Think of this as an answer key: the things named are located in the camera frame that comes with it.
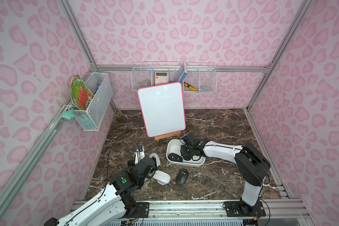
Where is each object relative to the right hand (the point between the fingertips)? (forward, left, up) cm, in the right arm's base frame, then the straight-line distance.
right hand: (183, 150), depth 93 cm
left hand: (-11, +20, +12) cm, 26 cm away
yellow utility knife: (+36, -6, +22) cm, 43 cm away
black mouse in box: (-5, +5, 0) cm, 7 cm away
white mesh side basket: (+2, +48, +30) cm, 56 cm away
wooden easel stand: (+12, +4, +1) cm, 13 cm away
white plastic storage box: (+3, +6, 0) cm, 6 cm away
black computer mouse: (-17, +1, 0) cm, 17 cm away
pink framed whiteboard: (+19, +13, +20) cm, 30 cm away
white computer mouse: (-6, +16, -1) cm, 17 cm away
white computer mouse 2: (-18, +12, -2) cm, 21 cm away
